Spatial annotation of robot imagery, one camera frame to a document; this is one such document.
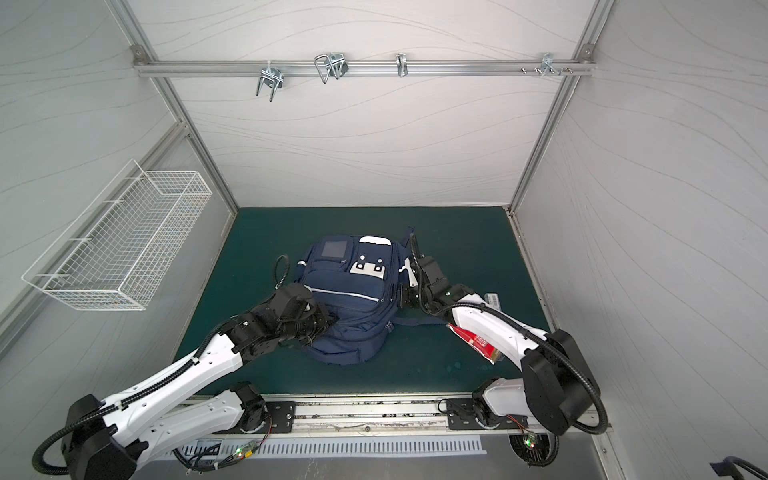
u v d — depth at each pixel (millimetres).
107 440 384
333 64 764
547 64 764
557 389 415
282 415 737
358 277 911
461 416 733
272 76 788
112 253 673
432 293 648
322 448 702
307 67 747
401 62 721
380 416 752
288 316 585
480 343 859
